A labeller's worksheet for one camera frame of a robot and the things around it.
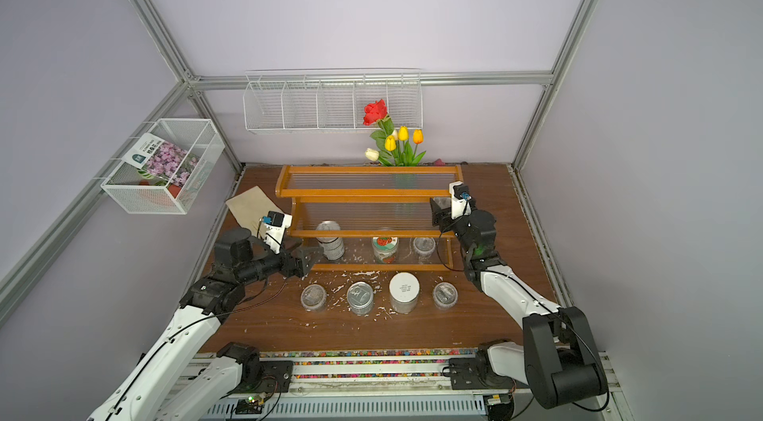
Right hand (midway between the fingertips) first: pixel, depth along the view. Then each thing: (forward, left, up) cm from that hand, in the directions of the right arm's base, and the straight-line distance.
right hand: (445, 193), depth 83 cm
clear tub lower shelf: (-9, +6, -15) cm, 18 cm away
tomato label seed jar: (-10, +17, -13) cm, 24 cm away
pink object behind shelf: (+36, -5, -23) cm, 43 cm away
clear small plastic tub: (-23, +37, -16) cm, 47 cm away
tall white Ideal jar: (-23, +12, -13) cm, 29 cm away
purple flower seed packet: (+1, +73, +13) cm, 74 cm away
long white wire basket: (+34, +38, +8) cm, 52 cm away
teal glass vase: (+11, +11, -7) cm, 17 cm away
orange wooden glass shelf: (-5, +21, -5) cm, 23 cm away
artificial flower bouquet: (+13, +15, +7) cm, 21 cm away
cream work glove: (+13, +67, -22) cm, 72 cm away
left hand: (-16, +36, -1) cm, 39 cm away
